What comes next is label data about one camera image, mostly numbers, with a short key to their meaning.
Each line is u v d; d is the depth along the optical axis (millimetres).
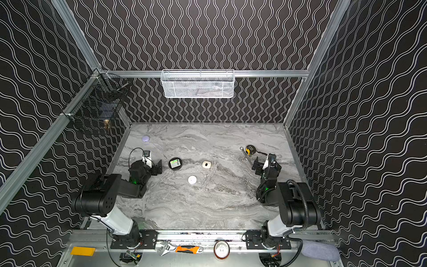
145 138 1104
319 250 698
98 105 940
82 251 717
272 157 818
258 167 837
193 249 717
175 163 978
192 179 904
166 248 719
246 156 1033
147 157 814
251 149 1032
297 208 457
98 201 468
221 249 627
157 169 901
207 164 974
